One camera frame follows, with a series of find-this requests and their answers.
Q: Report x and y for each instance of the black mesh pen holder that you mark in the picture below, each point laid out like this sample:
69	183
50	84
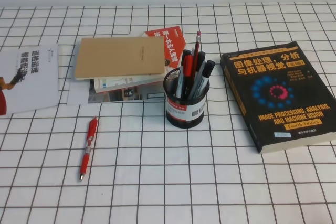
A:
183	114

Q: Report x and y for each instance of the red gel pen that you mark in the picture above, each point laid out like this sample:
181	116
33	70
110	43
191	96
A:
90	136

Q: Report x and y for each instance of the black marker left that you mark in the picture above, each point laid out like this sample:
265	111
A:
180	85

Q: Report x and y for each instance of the black marker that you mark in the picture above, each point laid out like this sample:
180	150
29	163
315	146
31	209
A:
200	64
201	79
180	85

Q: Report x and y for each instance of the red pencil with eraser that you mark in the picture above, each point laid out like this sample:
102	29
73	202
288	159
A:
195	55

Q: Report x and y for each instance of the red cap marker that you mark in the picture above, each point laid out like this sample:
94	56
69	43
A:
187	73

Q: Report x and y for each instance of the black marker middle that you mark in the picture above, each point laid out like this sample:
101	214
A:
200	64

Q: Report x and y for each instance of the black marker right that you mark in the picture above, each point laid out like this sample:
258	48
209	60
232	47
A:
201	79

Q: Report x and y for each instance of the red cover book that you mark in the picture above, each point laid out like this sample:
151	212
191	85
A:
174	44

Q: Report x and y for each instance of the white book under notebook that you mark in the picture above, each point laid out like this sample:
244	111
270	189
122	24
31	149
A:
121	82

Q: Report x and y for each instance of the brown kraft notebook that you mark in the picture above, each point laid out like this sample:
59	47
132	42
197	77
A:
119	56

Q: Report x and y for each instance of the open magazine under notebooks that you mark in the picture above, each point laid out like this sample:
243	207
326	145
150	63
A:
82	92

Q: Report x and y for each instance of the black image processing textbook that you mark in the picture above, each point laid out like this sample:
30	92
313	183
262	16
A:
282	99

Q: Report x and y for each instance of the white brochure with robot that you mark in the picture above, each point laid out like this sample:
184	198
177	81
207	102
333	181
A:
29	79

